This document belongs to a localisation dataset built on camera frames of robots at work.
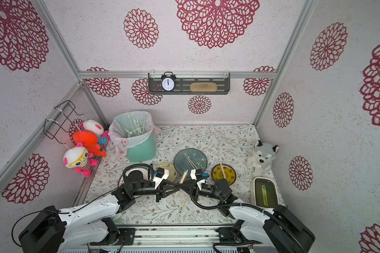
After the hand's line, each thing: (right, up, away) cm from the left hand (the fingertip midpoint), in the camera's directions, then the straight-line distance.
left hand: (178, 188), depth 71 cm
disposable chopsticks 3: (+26, 0, +21) cm, 33 cm away
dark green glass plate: (0, +8, +28) cm, 29 cm away
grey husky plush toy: (+43, +11, +12) cm, 46 cm away
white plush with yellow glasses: (-52, +13, +10) cm, 54 cm away
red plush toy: (-50, +22, +15) cm, 56 cm away
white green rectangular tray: (+44, -6, +12) cm, 46 cm away
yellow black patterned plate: (+29, +3, +24) cm, 38 cm away
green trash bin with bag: (-28, +26, +21) cm, 43 cm away
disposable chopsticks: (+3, +7, -6) cm, 9 cm away
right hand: (0, +2, -2) cm, 3 cm away
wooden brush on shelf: (+13, +52, +19) cm, 57 cm away
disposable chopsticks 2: (+6, +7, +26) cm, 28 cm away
